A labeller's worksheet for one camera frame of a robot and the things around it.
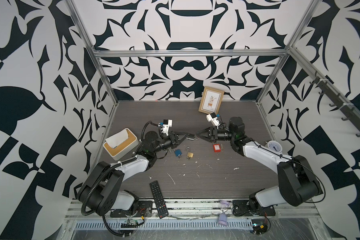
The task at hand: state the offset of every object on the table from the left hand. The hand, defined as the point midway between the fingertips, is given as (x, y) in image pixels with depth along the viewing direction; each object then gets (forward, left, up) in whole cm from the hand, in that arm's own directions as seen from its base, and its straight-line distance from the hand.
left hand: (189, 132), depth 73 cm
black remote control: (-25, +16, -23) cm, 38 cm away
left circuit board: (-34, +30, -27) cm, 52 cm away
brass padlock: (0, -1, -25) cm, 25 cm away
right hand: (-2, -4, -2) cm, 5 cm away
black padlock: (0, -1, -3) cm, 3 cm away
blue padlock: (+2, +6, -26) cm, 26 cm away
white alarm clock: (+3, -54, -22) cm, 59 cm away
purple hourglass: (-33, -14, -23) cm, 43 cm away
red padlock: (+3, -18, -23) cm, 30 cm away
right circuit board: (-37, -31, -26) cm, 55 cm away
